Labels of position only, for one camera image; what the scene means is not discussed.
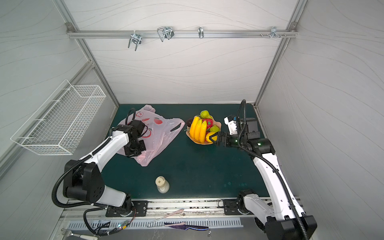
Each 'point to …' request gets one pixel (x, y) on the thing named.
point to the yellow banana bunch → (198, 128)
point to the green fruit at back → (204, 114)
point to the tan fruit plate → (188, 132)
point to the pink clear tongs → (177, 211)
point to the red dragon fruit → (210, 122)
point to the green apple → (215, 128)
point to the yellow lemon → (209, 134)
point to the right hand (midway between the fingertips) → (219, 134)
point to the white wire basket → (54, 129)
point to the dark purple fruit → (189, 122)
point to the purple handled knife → (185, 227)
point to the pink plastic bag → (160, 130)
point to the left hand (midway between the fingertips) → (142, 151)
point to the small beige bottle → (162, 185)
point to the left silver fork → (67, 233)
